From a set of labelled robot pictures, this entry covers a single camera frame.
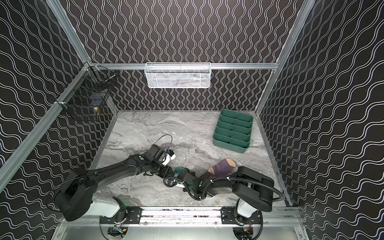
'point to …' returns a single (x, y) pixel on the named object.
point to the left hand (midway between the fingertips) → (176, 176)
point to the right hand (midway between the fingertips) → (186, 174)
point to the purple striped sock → (223, 167)
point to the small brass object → (95, 111)
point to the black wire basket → (88, 88)
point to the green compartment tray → (233, 130)
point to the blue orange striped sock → (177, 170)
